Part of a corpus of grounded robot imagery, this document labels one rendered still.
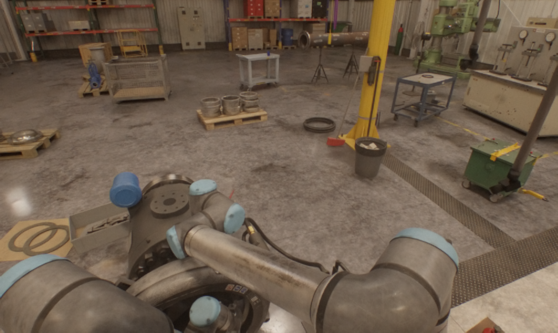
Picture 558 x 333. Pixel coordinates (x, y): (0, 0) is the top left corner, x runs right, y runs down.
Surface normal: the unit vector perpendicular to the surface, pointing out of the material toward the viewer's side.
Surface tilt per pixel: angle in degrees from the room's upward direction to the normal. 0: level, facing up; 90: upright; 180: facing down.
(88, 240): 90
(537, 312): 0
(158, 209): 0
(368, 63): 90
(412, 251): 9
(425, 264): 13
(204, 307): 20
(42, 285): 5
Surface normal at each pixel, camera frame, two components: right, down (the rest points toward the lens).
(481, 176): -0.88, 0.22
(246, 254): -0.38, -0.82
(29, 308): -0.22, -0.47
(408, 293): 0.08, -0.67
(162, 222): -0.16, -0.83
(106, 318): 0.58, -0.59
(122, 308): 0.61, -0.76
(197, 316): -0.13, -0.69
